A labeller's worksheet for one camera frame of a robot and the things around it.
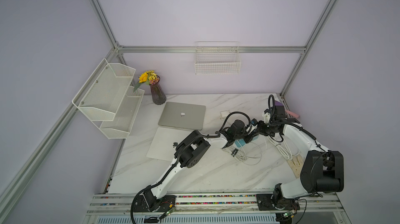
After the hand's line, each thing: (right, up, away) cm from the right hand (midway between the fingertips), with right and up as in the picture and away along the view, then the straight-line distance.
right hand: (257, 132), depth 90 cm
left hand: (+1, 0, +3) cm, 3 cm away
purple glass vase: (-64, +25, +19) cm, 71 cm away
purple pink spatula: (+24, +18, +26) cm, 40 cm away
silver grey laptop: (-46, +9, +18) cm, 50 cm away
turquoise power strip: (-10, -6, -1) cm, 12 cm away
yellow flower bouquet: (-66, +34, +8) cm, 75 cm away
